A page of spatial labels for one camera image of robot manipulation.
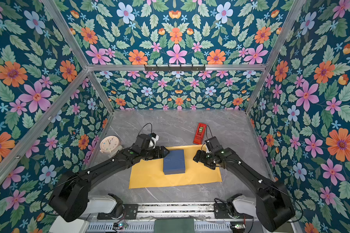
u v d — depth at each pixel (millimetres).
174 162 843
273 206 401
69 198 411
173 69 932
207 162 722
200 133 985
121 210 694
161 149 768
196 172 910
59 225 663
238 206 616
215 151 641
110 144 976
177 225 702
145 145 690
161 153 754
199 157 744
